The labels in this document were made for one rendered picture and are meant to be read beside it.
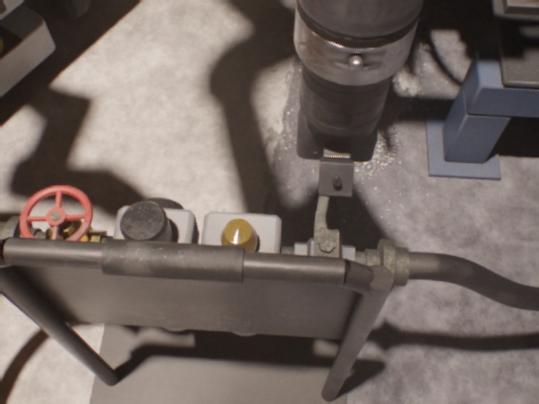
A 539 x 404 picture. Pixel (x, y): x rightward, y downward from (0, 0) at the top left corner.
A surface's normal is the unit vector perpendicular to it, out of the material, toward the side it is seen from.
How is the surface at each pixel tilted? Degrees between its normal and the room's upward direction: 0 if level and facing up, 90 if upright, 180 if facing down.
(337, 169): 42
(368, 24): 90
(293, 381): 0
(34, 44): 90
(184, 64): 0
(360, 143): 87
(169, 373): 0
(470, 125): 90
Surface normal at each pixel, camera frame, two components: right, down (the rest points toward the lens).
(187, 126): 0.00, -0.46
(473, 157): -0.07, 0.89
